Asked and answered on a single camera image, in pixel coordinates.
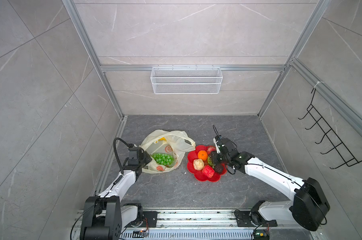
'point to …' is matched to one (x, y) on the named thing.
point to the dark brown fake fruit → (218, 168)
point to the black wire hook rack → (337, 143)
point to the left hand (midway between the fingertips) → (146, 152)
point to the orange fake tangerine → (202, 154)
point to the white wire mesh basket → (186, 80)
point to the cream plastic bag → (175, 143)
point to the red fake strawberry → (208, 171)
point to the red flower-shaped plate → (198, 174)
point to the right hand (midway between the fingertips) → (212, 153)
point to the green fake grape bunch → (163, 158)
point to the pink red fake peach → (210, 149)
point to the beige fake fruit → (198, 164)
